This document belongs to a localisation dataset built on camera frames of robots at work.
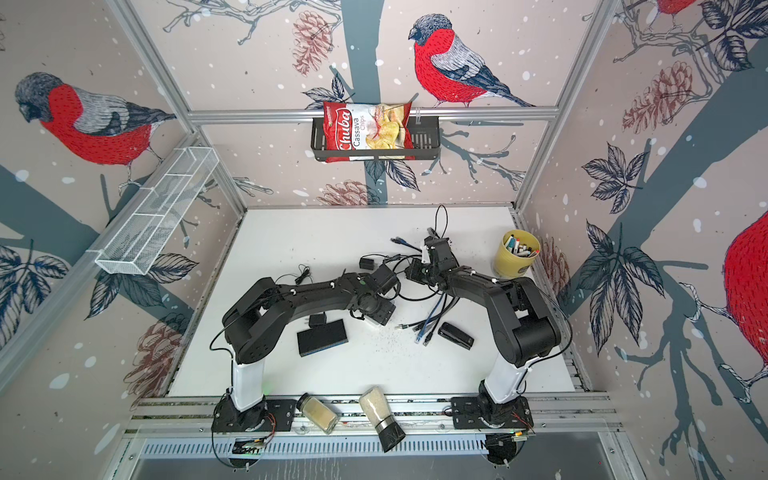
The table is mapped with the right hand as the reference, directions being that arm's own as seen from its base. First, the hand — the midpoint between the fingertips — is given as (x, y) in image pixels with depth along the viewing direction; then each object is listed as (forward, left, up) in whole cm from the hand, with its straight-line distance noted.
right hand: (402, 274), depth 95 cm
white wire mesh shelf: (+2, +66, +28) cm, 72 cm away
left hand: (-11, +6, -4) cm, 13 cm away
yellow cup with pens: (+6, -36, +5) cm, 37 cm away
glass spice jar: (-39, +20, -1) cm, 44 cm away
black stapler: (-18, -15, -4) cm, 24 cm away
